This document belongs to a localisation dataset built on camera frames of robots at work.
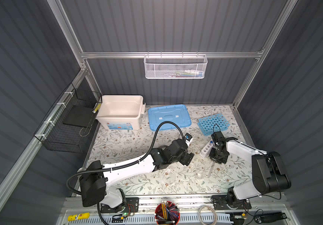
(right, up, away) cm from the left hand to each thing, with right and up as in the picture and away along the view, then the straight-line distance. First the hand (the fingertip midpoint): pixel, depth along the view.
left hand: (189, 150), depth 75 cm
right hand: (+20, -10, +15) cm, 27 cm away
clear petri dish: (-11, -17, +8) cm, 22 cm away
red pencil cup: (-12, -26, -12) cm, 31 cm away
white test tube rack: (+13, -3, +14) cm, 20 cm away
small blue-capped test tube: (+15, +3, +9) cm, 18 cm away
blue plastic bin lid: (-3, +21, +39) cm, 44 cm away
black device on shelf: (+37, -29, -9) cm, 48 cm away
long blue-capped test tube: (+16, -14, +12) cm, 24 cm away
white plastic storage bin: (-49, +23, +41) cm, 68 cm away
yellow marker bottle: (-59, -32, -7) cm, 68 cm away
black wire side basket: (-65, +13, -3) cm, 66 cm away
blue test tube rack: (+18, +13, +26) cm, 34 cm away
